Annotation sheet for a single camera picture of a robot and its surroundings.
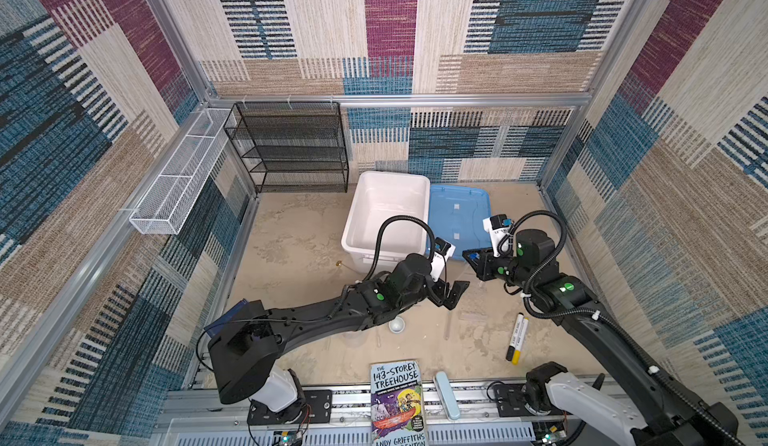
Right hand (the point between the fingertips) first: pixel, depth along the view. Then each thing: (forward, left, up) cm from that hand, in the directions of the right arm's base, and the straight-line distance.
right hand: (466, 258), depth 76 cm
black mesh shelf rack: (+51, +53, -3) cm, 74 cm away
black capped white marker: (-14, -14, -20) cm, 29 cm away
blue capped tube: (0, -2, 0) cm, 2 cm away
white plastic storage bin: (+34, +24, -14) cm, 44 cm away
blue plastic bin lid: (+31, -6, -21) cm, 38 cm away
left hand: (-3, +3, -1) cm, 4 cm away
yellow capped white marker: (-17, -14, -21) cm, 30 cm away
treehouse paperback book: (-30, +19, -18) cm, 40 cm away
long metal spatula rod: (+12, +36, -20) cm, 43 cm away
